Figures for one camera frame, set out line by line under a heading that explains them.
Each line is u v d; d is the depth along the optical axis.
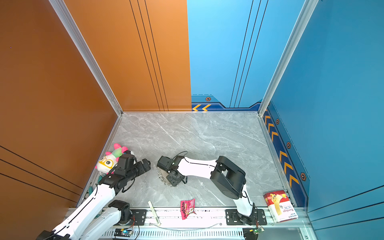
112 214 0.60
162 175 0.87
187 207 0.75
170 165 0.67
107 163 0.85
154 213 0.76
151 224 0.72
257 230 0.69
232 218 0.72
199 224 0.73
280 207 0.73
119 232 0.71
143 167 0.75
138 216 0.74
